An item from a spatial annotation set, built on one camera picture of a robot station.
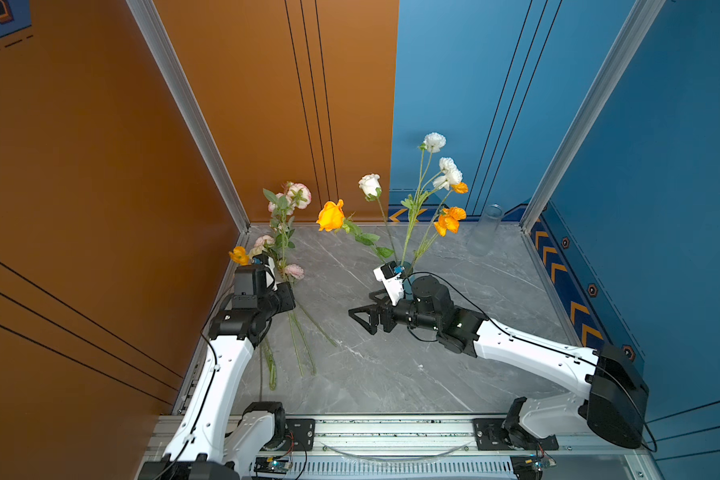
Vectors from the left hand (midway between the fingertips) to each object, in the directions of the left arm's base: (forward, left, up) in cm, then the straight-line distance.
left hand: (288, 286), depth 79 cm
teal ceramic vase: (+5, -32, +2) cm, 33 cm away
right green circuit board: (-37, -60, -20) cm, 73 cm away
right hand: (-8, -19, +4) cm, 21 cm away
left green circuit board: (-37, +1, -21) cm, 42 cm away
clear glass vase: (+29, -61, -7) cm, 68 cm away
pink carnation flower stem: (+22, +4, +11) cm, 25 cm away
